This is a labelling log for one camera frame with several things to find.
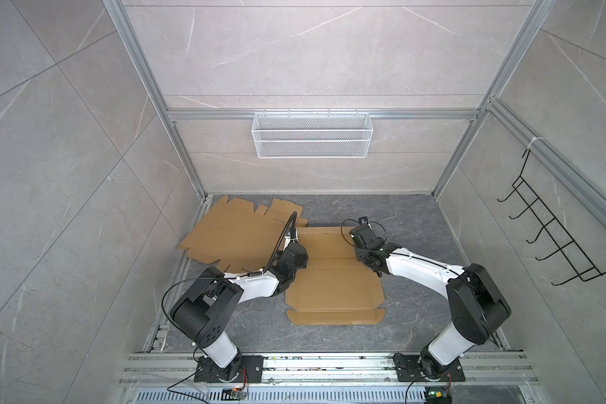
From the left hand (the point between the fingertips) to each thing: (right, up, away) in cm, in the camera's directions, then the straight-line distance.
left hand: (298, 243), depth 93 cm
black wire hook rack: (+69, -2, -35) cm, 78 cm away
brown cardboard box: (+13, -16, -5) cm, 21 cm away
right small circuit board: (+41, -41, -23) cm, 62 cm away
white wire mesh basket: (+5, +43, +8) cm, 44 cm away
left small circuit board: (-18, -41, -23) cm, 50 cm away
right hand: (+26, +1, 0) cm, 26 cm away
